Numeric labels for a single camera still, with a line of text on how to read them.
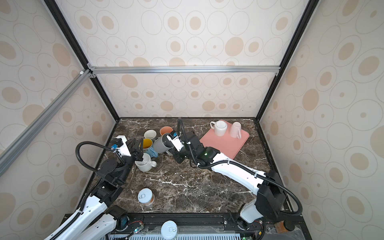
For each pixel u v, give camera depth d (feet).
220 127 3.36
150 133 3.25
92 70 2.94
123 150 1.93
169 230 2.20
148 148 2.92
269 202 1.33
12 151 1.71
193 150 1.85
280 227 2.25
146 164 2.79
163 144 2.26
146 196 2.55
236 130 3.38
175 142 2.14
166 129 3.31
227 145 3.58
